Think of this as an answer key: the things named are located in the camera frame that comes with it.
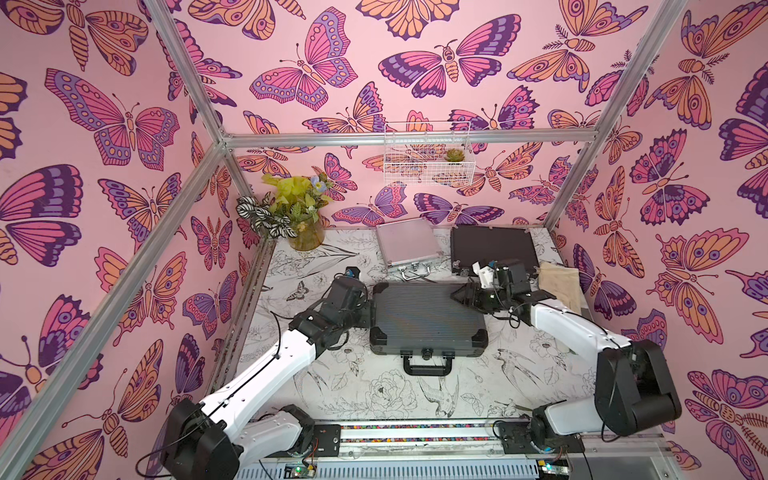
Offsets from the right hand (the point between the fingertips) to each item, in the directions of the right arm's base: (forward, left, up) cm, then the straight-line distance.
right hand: (459, 295), depth 87 cm
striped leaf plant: (+21, +57, +7) cm, 61 cm away
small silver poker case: (+28, +14, -10) cm, 33 cm away
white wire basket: (+39, +11, +22) cm, 46 cm away
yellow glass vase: (+32, +53, -9) cm, 62 cm away
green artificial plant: (+28, +51, +13) cm, 59 cm away
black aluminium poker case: (+27, -9, -8) cm, 30 cm away
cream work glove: (+13, -39, -12) cm, 43 cm away
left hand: (-6, +26, +4) cm, 27 cm away
